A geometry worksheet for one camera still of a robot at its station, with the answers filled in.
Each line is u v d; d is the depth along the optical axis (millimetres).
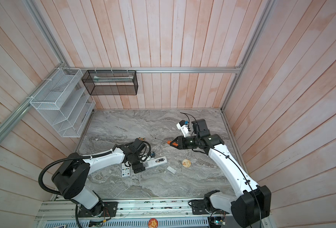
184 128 693
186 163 902
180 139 662
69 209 749
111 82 1040
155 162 883
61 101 724
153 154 798
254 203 380
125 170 857
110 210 731
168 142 740
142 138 1022
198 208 730
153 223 699
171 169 879
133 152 702
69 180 443
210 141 536
